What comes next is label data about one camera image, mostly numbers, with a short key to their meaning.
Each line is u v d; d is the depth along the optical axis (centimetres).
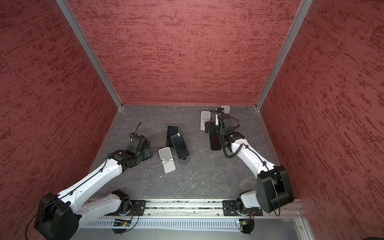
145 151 75
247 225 71
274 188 41
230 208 74
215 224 77
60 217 38
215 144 100
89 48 86
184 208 76
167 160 85
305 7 71
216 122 76
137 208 74
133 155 62
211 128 76
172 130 90
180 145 85
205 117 104
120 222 73
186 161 92
